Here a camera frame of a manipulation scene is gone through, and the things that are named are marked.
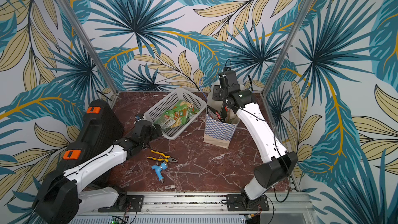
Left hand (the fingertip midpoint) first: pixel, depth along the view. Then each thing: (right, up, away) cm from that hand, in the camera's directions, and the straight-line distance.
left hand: (154, 130), depth 86 cm
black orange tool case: (-22, +2, -11) cm, 24 cm away
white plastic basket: (+4, +16, +18) cm, 24 cm away
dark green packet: (+33, +10, -6) cm, 35 cm away
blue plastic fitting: (+6, -18, -4) cm, 20 cm away
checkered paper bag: (+34, 0, -6) cm, 35 cm away
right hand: (+35, +21, -10) cm, 42 cm away
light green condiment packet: (+13, +10, +15) cm, 22 cm away
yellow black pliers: (+8, -16, +1) cm, 18 cm away
